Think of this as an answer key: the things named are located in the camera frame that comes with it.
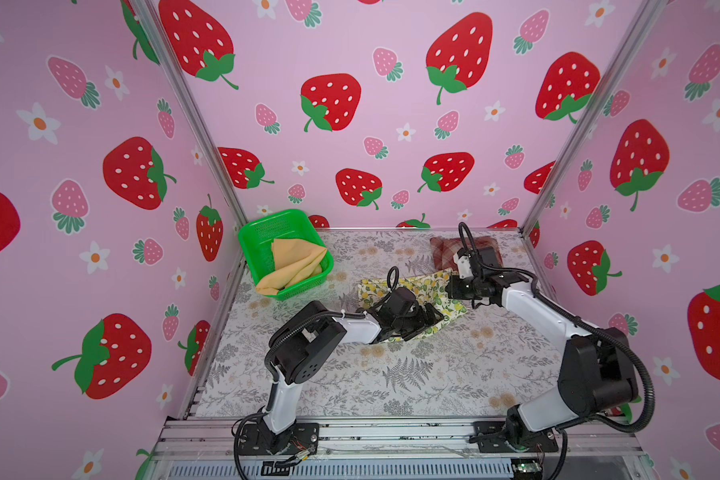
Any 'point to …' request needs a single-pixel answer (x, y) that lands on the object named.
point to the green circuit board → (526, 465)
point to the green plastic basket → (256, 237)
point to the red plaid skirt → (444, 248)
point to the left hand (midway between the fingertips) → (439, 324)
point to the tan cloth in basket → (293, 260)
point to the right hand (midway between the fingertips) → (446, 286)
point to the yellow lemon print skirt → (429, 288)
